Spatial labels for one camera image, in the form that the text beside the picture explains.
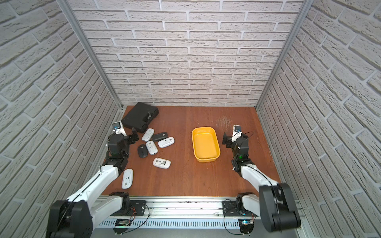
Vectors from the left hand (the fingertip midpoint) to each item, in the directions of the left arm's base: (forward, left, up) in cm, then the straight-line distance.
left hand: (127, 127), depth 82 cm
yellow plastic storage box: (0, -46, -19) cm, 50 cm away
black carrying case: (+22, +2, -16) cm, 27 cm away
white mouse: (+6, -7, -18) cm, 20 cm away
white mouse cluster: (-3, -11, -18) cm, 22 cm away
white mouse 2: (+1, -20, -18) cm, 27 cm away
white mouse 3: (-23, -1, -18) cm, 29 cm away
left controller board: (-44, -3, -21) cm, 49 cm away
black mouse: (-5, -6, -18) cm, 20 cm away
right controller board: (-45, -64, -20) cm, 81 cm away
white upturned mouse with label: (-14, -19, -18) cm, 29 cm away
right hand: (0, -63, -5) cm, 63 cm away
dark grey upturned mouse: (+6, -13, -19) cm, 24 cm away
